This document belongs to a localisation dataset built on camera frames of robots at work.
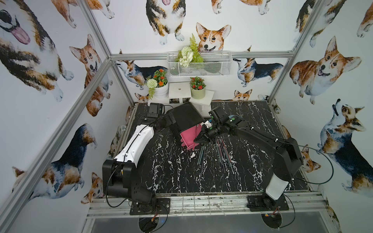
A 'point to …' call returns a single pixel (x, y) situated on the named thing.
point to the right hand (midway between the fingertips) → (192, 140)
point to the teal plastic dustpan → (231, 116)
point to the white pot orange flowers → (158, 85)
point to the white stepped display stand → (179, 93)
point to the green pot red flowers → (197, 88)
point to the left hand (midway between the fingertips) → (169, 118)
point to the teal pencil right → (232, 171)
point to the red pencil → (226, 151)
